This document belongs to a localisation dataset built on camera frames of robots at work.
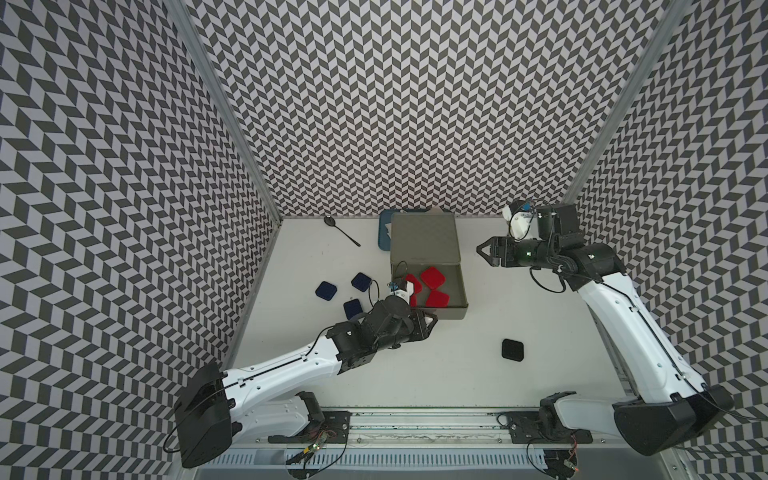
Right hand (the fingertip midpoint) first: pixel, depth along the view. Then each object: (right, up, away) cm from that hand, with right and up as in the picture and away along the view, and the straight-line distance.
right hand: (490, 254), depth 72 cm
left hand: (-14, -17, +1) cm, 22 cm away
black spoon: (-50, +11, +47) cm, 69 cm away
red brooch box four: (-17, -9, +11) cm, 22 cm away
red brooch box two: (-12, -12, +7) cm, 19 cm away
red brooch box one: (-13, -7, +11) cm, 18 cm away
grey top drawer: (-8, -9, +9) cm, 15 cm away
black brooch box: (+11, -29, +14) cm, 33 cm away
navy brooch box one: (-46, -13, +25) cm, 54 cm away
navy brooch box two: (-35, -11, +29) cm, 47 cm away
